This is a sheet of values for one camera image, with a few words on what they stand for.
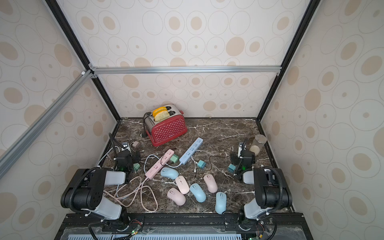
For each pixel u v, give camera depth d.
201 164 0.92
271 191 0.45
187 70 0.92
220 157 0.98
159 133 0.95
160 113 0.94
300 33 0.76
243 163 0.72
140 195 0.83
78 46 0.81
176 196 0.80
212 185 0.85
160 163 0.91
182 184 0.85
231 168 0.90
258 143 0.89
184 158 0.95
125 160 0.72
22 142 0.55
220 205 0.78
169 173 0.89
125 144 0.81
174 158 0.95
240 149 0.83
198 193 0.81
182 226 0.73
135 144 1.03
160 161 0.90
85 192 0.45
